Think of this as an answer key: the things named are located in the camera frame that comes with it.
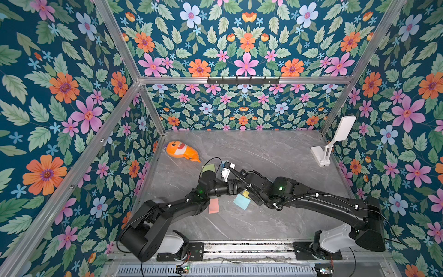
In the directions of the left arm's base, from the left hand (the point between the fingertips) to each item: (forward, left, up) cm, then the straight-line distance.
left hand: (248, 186), depth 75 cm
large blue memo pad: (0, +3, -15) cm, 15 cm away
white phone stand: (+22, -51, +10) cm, 56 cm away
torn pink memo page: (-1, +17, -17) cm, 24 cm away
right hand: (+1, -5, 0) cm, 5 cm away
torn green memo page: (+24, +20, -19) cm, 37 cm away
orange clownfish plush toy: (+31, +38, -10) cm, 50 cm away
